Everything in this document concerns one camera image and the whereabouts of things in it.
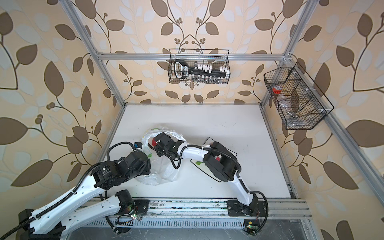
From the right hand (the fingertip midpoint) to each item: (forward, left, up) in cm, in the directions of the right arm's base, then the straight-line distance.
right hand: (158, 147), depth 90 cm
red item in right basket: (+23, -72, +24) cm, 79 cm away
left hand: (-15, -1, +10) cm, 18 cm away
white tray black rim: (-10, -26, -5) cm, 28 cm away
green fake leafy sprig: (-8, -24, -5) cm, 26 cm away
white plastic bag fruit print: (-12, -3, -4) cm, 13 cm away
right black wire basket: (+14, -78, +25) cm, 83 cm away
